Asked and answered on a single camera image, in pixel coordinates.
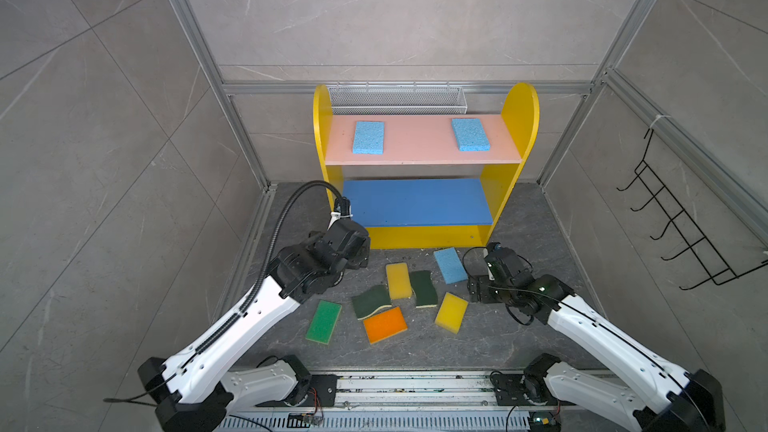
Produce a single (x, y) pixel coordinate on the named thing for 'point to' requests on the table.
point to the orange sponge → (384, 325)
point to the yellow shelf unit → (425, 181)
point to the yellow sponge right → (451, 313)
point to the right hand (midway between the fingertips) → (481, 281)
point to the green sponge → (324, 322)
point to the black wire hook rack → (714, 264)
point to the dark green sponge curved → (371, 300)
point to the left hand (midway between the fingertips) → (346, 235)
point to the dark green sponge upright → (423, 287)
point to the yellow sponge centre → (399, 282)
